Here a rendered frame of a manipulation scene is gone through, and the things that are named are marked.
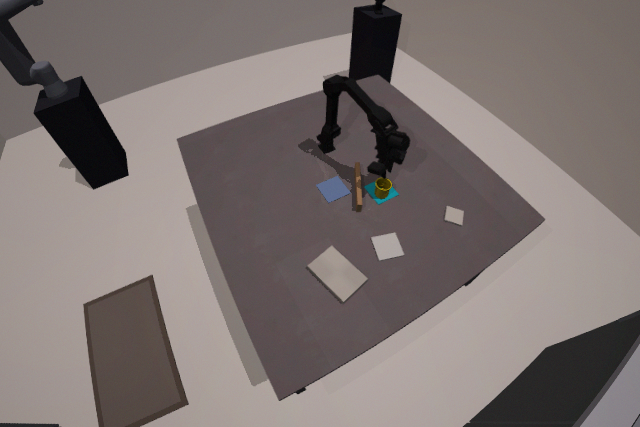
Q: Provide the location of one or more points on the beige flat slab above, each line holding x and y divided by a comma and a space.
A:
334, 271

